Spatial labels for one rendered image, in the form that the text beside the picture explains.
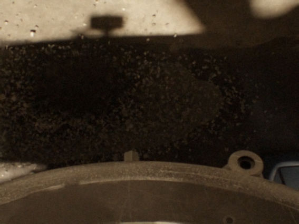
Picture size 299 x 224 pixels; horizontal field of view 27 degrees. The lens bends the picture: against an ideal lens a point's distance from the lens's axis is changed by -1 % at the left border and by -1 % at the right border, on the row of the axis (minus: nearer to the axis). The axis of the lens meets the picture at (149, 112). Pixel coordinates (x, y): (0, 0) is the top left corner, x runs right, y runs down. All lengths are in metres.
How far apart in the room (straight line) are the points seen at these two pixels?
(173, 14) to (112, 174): 0.29
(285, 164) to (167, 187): 0.52
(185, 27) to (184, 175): 0.28
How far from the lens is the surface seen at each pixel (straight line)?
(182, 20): 0.85
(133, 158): 0.81
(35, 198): 0.61
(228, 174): 0.65
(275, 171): 1.13
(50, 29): 0.84
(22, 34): 0.84
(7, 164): 1.03
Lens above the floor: 0.66
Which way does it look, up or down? 43 degrees down
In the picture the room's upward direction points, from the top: 170 degrees clockwise
